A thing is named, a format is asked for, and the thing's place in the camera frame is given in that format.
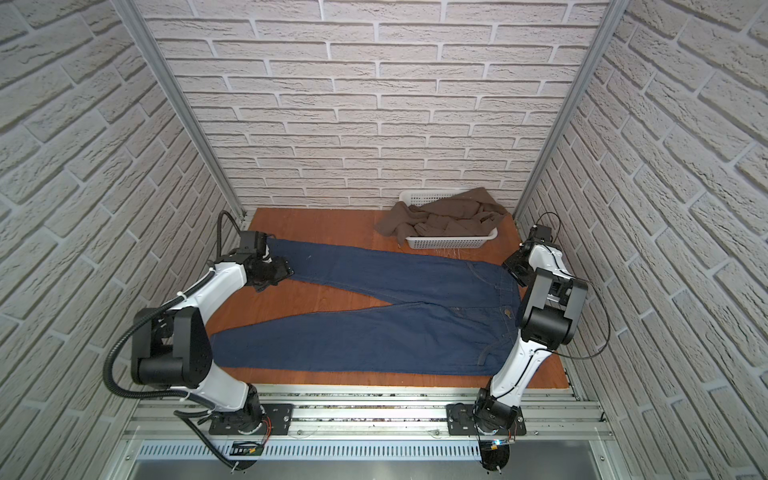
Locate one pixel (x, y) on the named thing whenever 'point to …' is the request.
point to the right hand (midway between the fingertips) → (513, 267)
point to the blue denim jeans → (442, 318)
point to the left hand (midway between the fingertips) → (283, 268)
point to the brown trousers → (467, 213)
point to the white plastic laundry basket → (441, 242)
